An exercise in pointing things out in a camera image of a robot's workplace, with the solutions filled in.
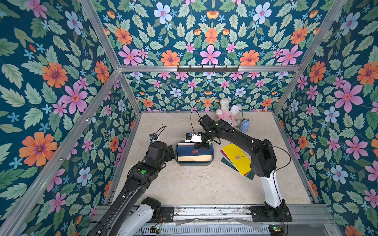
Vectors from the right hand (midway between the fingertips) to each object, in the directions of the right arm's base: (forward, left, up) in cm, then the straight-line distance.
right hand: (195, 144), depth 88 cm
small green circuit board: (-42, +18, -14) cm, 48 cm away
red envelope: (+2, -17, -10) cm, 20 cm away
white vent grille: (-41, -8, -13) cm, 44 cm away
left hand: (-9, +14, +9) cm, 18 cm away
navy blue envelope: (-3, +3, -3) cm, 5 cm away
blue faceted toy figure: (+20, -34, -5) cm, 40 cm away
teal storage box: (-8, +2, -10) cm, 13 cm away
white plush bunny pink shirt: (+29, -25, -3) cm, 39 cm away
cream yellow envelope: (-4, 0, -10) cm, 11 cm away
